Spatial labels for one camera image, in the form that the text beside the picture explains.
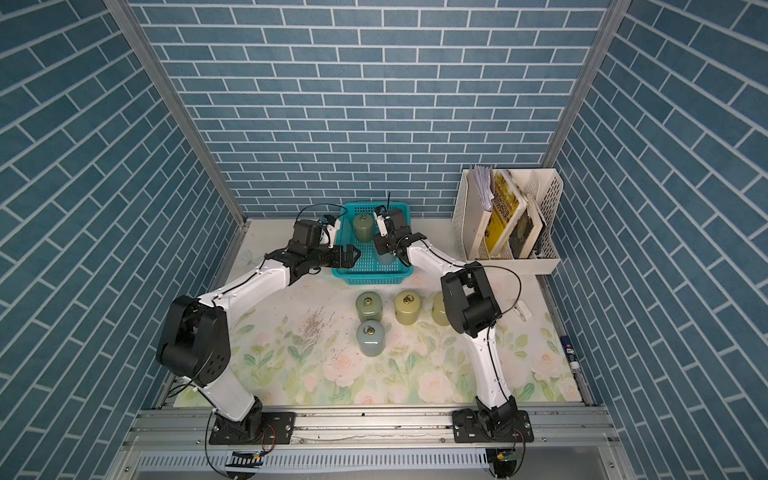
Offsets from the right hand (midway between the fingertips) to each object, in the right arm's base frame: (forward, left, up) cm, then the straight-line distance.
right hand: (383, 237), depth 102 cm
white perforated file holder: (+21, -57, +9) cm, 61 cm away
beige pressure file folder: (+1, -29, +16) cm, 34 cm away
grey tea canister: (-3, -1, -9) cm, 9 cm away
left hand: (-12, +7, +6) cm, 15 cm away
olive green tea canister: (-24, -10, -3) cm, 26 cm away
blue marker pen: (-30, -60, -14) cm, 69 cm away
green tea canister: (+7, +8, -3) cm, 11 cm away
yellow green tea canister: (-26, +1, -2) cm, 26 cm away
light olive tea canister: (-24, -20, -6) cm, 32 cm away
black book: (+2, -48, +5) cm, 48 cm away
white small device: (-19, -46, -9) cm, 51 cm away
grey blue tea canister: (-35, -1, -2) cm, 35 cm away
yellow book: (+6, -40, +12) cm, 42 cm away
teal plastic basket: (-7, +6, -10) cm, 14 cm away
